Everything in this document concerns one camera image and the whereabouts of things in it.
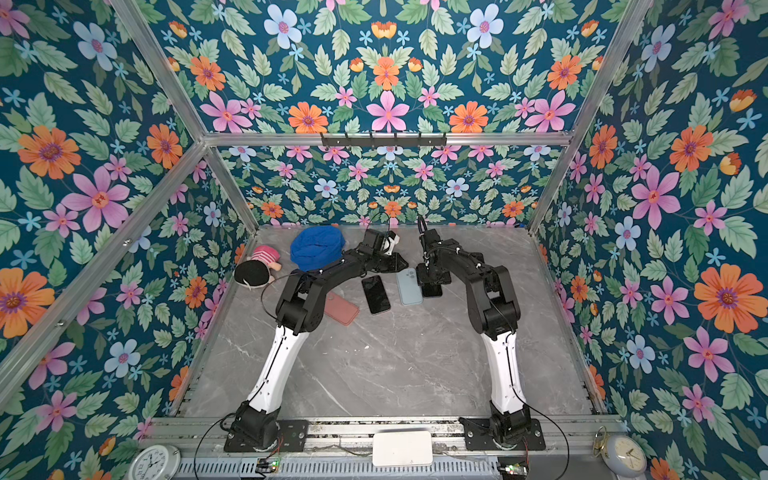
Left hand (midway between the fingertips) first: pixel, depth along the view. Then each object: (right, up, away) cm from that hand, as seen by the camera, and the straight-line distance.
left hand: (412, 257), depth 104 cm
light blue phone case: (-1, -10, -2) cm, 10 cm away
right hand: (+7, -8, 0) cm, 10 cm away
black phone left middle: (-12, -13, -5) cm, 18 cm away
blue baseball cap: (-36, +4, +7) cm, 37 cm away
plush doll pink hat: (-53, -5, -6) cm, 53 cm away
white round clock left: (-60, -47, -36) cm, 84 cm away
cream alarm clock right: (+48, -46, -37) cm, 76 cm away
